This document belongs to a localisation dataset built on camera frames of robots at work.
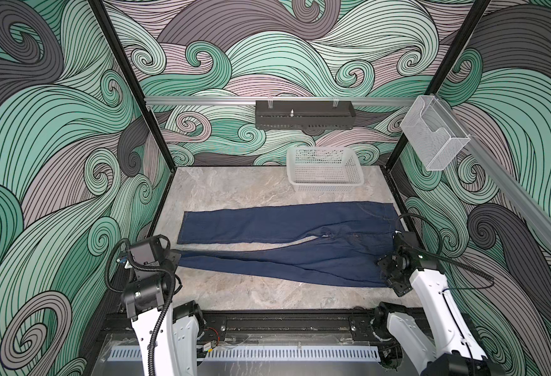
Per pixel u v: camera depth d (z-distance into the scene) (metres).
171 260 0.61
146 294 0.43
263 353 0.70
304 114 0.97
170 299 0.43
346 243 0.92
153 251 0.51
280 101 0.94
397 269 0.57
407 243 0.60
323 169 1.20
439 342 0.42
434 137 0.75
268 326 0.75
